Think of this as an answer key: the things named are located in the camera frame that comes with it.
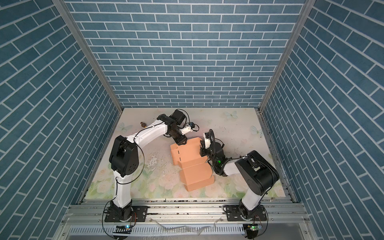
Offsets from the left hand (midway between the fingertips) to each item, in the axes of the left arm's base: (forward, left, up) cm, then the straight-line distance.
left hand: (183, 139), depth 93 cm
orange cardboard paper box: (-17, -7, -9) cm, 21 cm away
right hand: (-1, -10, +1) cm, 10 cm away
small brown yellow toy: (+18, +31, -7) cm, 36 cm away
